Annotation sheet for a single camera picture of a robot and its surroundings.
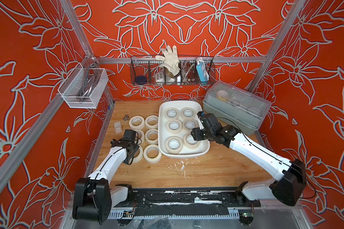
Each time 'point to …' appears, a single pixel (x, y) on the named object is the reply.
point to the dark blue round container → (141, 79)
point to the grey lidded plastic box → (233, 106)
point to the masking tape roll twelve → (137, 155)
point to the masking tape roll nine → (188, 124)
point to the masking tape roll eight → (174, 126)
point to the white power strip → (159, 77)
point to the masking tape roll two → (172, 113)
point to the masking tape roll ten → (152, 154)
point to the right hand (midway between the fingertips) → (192, 132)
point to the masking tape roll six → (174, 145)
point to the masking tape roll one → (151, 122)
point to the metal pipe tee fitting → (126, 117)
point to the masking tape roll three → (139, 137)
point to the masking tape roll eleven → (192, 146)
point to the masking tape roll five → (151, 136)
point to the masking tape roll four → (136, 122)
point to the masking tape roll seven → (188, 113)
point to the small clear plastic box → (118, 127)
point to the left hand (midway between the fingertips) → (132, 150)
